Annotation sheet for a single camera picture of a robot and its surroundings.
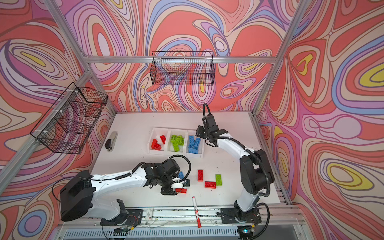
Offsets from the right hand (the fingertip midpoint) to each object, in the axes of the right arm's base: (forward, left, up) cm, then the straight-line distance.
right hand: (201, 134), depth 92 cm
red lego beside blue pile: (+4, +26, -9) cm, 28 cm away
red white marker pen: (-43, +4, -11) cm, 45 cm away
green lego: (+2, +17, -7) cm, 19 cm away
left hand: (-29, +13, -8) cm, 32 cm away
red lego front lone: (-31, +12, -10) cm, 34 cm away
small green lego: (+1, +14, -8) cm, 16 cm away
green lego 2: (-3, +17, -10) cm, 20 cm away
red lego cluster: (-22, +2, -11) cm, 25 cm away
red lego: (-2, +31, -7) cm, 31 cm away
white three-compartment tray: (-6, +22, -7) cm, 24 cm away
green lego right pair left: (-24, -9, -12) cm, 29 cm away
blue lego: (-2, +3, -7) cm, 7 cm away
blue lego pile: (-7, +6, -8) cm, 12 cm away
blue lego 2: (+1, +6, -7) cm, 10 cm away
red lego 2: (-27, -3, -12) cm, 30 cm away
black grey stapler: (+1, +60, -7) cm, 61 cm away
